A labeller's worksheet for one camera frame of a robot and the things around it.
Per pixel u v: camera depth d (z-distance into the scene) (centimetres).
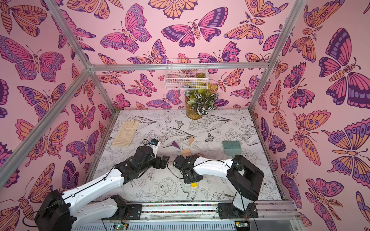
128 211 73
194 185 81
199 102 93
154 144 72
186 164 62
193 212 74
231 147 97
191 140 100
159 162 72
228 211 73
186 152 95
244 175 49
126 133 106
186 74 95
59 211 39
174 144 98
